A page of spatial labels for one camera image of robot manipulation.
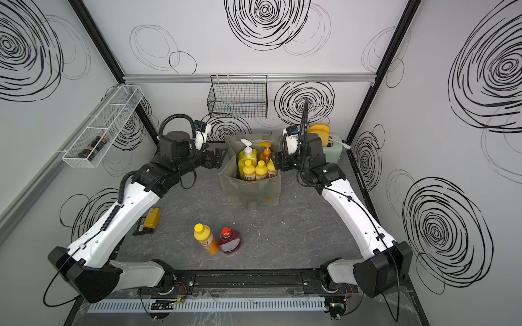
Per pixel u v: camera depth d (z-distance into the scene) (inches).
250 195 33.9
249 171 32.5
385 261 14.9
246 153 33.6
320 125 37.6
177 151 20.0
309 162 21.6
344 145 38.2
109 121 29.1
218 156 24.5
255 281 29.7
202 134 23.6
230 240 27.5
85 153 25.9
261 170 33.0
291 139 25.3
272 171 33.3
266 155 35.1
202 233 25.7
